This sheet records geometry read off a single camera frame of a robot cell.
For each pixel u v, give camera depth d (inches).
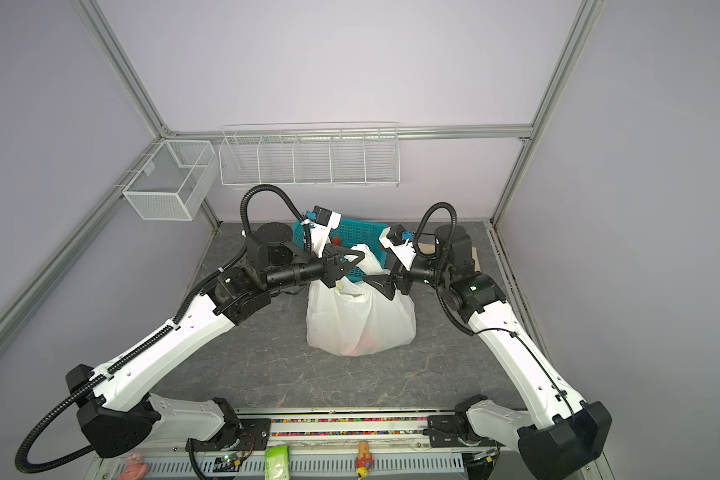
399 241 21.7
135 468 26.7
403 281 23.0
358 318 29.1
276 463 26.8
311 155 38.6
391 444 29.0
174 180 37.3
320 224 21.1
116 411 15.7
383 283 22.7
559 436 14.4
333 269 21.1
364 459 26.8
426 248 22.1
